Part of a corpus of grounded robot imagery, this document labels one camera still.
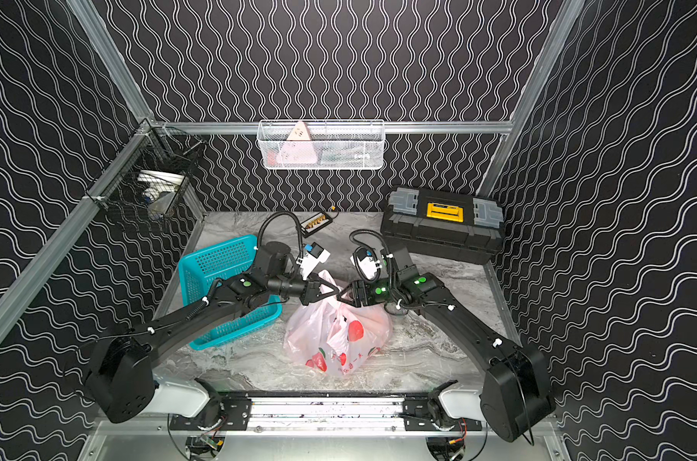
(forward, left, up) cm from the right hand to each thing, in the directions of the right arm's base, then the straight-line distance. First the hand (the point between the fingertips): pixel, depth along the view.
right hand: (346, 294), depth 77 cm
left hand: (0, +2, +5) cm, 5 cm away
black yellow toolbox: (+27, -31, -1) cm, 42 cm away
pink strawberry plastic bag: (-11, +3, -1) cm, 11 cm away
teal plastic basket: (+17, +50, -13) cm, 55 cm away
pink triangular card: (+40, +16, +18) cm, 47 cm away
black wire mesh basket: (+24, +55, +19) cm, 63 cm away
